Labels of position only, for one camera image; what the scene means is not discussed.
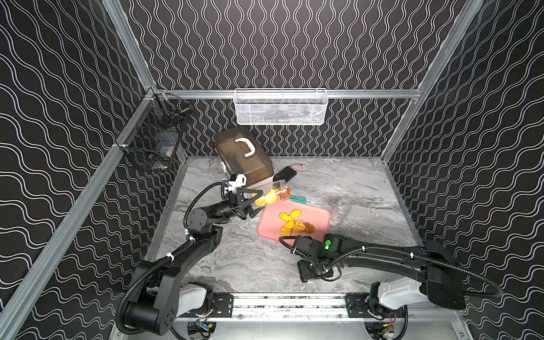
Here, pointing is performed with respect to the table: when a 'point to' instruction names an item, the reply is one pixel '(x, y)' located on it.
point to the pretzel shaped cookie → (299, 226)
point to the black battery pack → (287, 173)
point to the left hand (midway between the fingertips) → (263, 199)
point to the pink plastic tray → (270, 223)
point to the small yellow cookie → (285, 216)
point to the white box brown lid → (241, 152)
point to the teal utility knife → (299, 199)
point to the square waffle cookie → (285, 231)
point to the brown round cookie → (309, 228)
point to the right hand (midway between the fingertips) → (306, 276)
